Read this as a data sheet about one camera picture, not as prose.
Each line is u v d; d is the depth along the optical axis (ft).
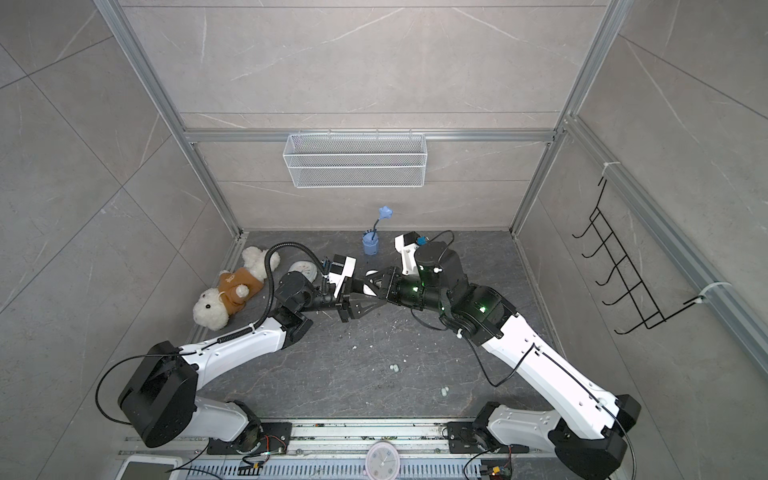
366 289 2.01
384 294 1.68
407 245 1.85
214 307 2.93
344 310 1.98
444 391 2.63
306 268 3.42
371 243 3.53
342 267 1.88
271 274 1.85
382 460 2.26
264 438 2.39
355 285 2.08
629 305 2.22
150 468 2.17
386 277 1.71
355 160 3.30
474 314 1.38
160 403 1.37
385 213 3.05
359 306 2.02
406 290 1.74
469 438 2.40
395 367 2.79
